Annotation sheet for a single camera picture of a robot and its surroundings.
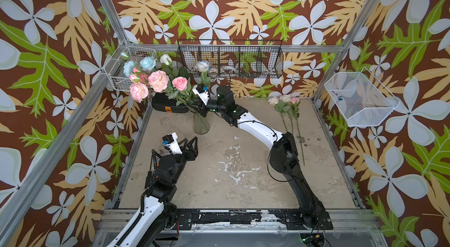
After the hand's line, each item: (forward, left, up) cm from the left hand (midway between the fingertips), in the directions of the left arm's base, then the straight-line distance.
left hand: (192, 137), depth 76 cm
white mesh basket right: (+16, -80, +7) cm, 81 cm away
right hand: (+15, +3, +7) cm, 16 cm away
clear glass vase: (+15, -1, -12) cm, 19 cm away
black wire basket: (+46, -18, +10) cm, 50 cm away
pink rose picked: (+39, -61, -18) cm, 75 cm away
